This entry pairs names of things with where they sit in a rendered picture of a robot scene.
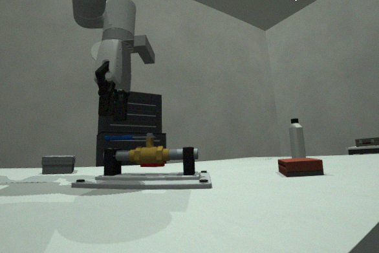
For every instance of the reddish-brown rectangular block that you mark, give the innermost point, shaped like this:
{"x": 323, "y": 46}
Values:
{"x": 300, "y": 167}

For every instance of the grey bottle with black cap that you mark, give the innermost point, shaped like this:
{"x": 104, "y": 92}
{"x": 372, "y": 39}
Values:
{"x": 297, "y": 143}

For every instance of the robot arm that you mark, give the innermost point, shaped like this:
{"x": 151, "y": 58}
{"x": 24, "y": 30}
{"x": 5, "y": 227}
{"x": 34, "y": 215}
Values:
{"x": 117, "y": 19}

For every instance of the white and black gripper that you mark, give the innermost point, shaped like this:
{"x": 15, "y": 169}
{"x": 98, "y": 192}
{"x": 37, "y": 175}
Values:
{"x": 112, "y": 72}

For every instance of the brass ball valve with blue handle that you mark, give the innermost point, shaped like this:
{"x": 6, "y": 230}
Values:
{"x": 147, "y": 155}

